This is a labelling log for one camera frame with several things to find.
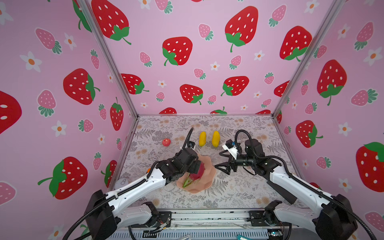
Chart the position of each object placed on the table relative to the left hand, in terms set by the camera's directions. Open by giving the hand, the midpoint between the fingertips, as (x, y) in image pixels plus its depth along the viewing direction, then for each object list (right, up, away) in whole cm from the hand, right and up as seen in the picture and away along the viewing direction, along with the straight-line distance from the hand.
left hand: (192, 159), depth 79 cm
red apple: (-18, +7, +20) cm, 28 cm away
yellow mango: (+7, +9, +24) cm, 27 cm away
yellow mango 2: (+16, +9, +24) cm, 30 cm away
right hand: (+13, 0, -5) cm, 14 cm away
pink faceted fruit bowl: (+8, -14, +7) cm, 17 cm away
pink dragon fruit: (+1, -12, +4) cm, 12 cm away
